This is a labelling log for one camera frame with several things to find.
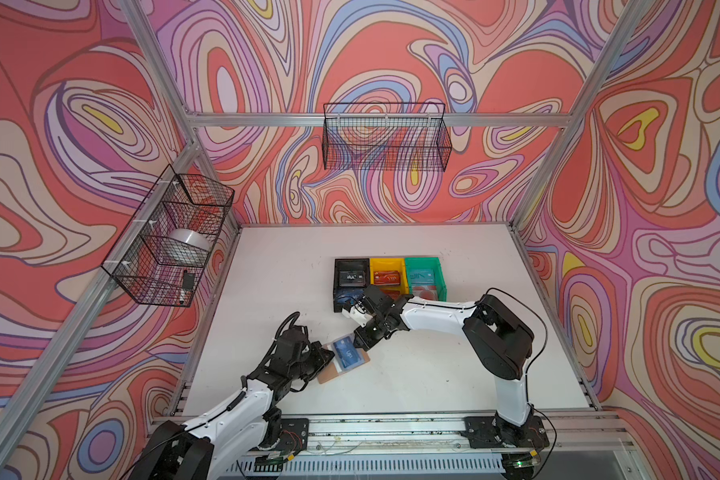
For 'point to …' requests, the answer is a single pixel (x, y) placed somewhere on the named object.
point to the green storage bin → (429, 262)
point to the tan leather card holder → (335, 368)
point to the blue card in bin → (349, 295)
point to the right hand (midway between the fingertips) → (360, 349)
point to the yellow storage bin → (390, 264)
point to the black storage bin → (343, 264)
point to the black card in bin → (352, 278)
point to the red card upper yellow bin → (387, 278)
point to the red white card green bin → (426, 292)
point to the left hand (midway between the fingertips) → (339, 352)
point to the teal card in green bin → (422, 276)
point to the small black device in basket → (188, 281)
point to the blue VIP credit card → (347, 352)
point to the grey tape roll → (186, 246)
